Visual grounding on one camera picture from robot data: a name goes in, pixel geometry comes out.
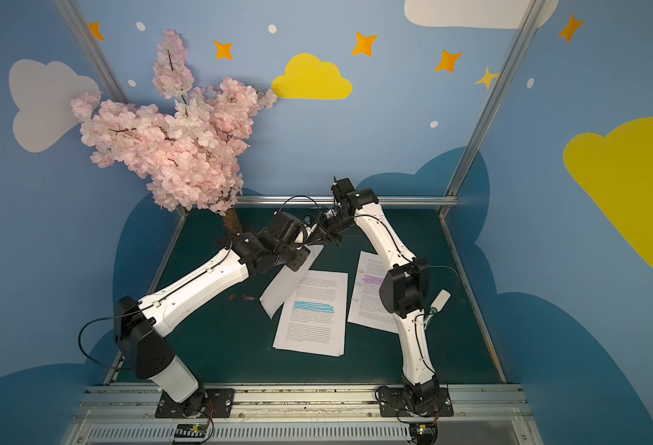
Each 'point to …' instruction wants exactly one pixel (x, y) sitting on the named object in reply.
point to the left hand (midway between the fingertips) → (300, 243)
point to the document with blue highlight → (313, 316)
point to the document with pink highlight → (286, 283)
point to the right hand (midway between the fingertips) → (310, 238)
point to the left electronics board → (190, 433)
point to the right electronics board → (423, 433)
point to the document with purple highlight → (365, 307)
